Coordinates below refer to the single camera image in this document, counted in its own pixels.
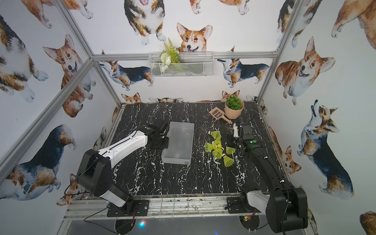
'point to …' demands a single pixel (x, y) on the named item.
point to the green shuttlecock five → (228, 161)
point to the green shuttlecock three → (230, 151)
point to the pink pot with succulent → (233, 106)
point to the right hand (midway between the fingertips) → (227, 138)
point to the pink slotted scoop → (217, 113)
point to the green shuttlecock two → (208, 147)
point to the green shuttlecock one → (216, 135)
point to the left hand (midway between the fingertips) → (167, 143)
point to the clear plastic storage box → (180, 135)
